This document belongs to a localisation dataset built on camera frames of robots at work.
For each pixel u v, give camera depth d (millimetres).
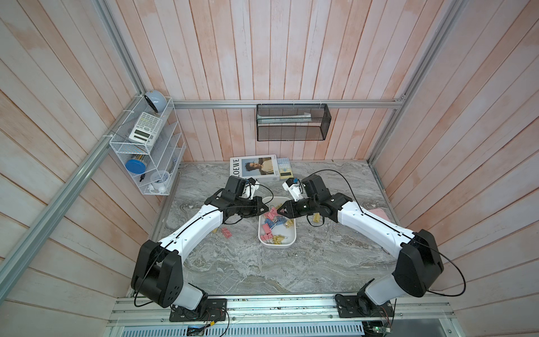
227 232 917
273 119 885
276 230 936
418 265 424
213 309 730
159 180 897
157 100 819
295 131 1103
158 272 420
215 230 563
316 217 648
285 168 1169
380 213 979
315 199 637
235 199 649
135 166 763
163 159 817
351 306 731
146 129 761
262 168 1128
